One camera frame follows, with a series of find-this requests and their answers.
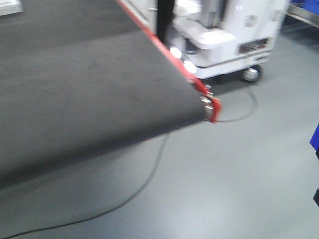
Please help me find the blue slant-cornered plastic box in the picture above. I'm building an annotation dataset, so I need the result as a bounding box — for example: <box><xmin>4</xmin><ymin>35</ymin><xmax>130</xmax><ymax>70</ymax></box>
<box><xmin>310</xmin><ymin>122</ymin><xmax>319</xmax><ymax>153</ymax></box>

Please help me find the conveyor with dark grey belt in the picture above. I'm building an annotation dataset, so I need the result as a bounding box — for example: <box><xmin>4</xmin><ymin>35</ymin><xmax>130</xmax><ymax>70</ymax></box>
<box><xmin>0</xmin><ymin>0</ymin><xmax>223</xmax><ymax>190</ymax></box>

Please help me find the steel rack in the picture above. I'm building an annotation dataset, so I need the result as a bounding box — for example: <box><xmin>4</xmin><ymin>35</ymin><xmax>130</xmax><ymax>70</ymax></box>
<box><xmin>280</xmin><ymin>0</ymin><xmax>319</xmax><ymax>29</ymax></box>

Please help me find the white wheeled machine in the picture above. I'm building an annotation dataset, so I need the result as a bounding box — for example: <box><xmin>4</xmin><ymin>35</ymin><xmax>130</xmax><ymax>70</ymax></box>
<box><xmin>171</xmin><ymin>0</ymin><xmax>288</xmax><ymax>83</ymax></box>

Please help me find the blue plastic bin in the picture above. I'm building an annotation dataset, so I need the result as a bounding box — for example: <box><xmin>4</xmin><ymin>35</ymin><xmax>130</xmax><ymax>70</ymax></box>
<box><xmin>290</xmin><ymin>0</ymin><xmax>319</xmax><ymax>12</ymax></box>

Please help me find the person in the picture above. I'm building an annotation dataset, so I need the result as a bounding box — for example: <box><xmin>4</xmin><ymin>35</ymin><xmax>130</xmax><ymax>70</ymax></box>
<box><xmin>155</xmin><ymin>0</ymin><xmax>176</xmax><ymax>44</ymax></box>

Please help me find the long white carton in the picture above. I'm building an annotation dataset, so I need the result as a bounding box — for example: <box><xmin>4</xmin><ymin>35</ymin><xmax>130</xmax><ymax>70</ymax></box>
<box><xmin>0</xmin><ymin>0</ymin><xmax>24</xmax><ymax>16</ymax></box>

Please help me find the grey floor cable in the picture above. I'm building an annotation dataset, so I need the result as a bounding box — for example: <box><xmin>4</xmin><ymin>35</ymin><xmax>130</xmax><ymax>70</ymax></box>
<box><xmin>0</xmin><ymin>87</ymin><xmax>259</xmax><ymax>239</ymax></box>

